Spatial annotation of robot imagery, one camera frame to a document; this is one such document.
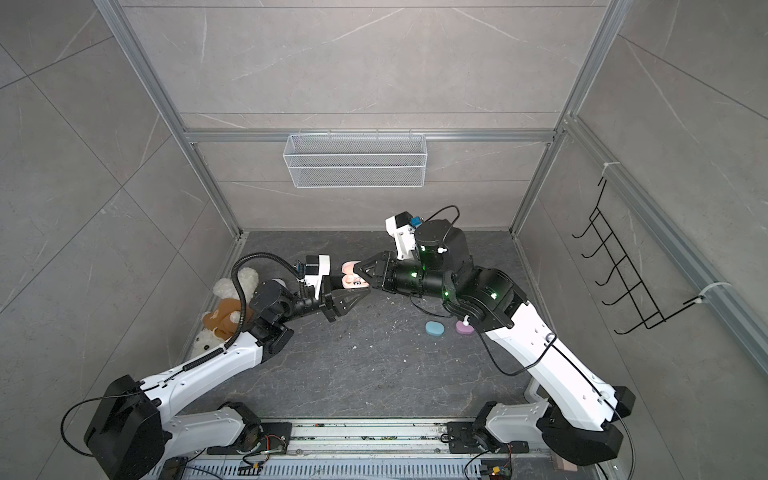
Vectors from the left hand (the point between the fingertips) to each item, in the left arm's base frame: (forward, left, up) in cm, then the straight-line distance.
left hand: (366, 280), depth 62 cm
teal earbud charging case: (+4, -19, -33) cm, 38 cm away
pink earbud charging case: (+3, -28, -32) cm, 43 cm away
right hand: (-2, +2, +7) cm, 8 cm away
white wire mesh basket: (+54, +5, -6) cm, 54 cm away
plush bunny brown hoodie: (+6, +44, -27) cm, 52 cm away
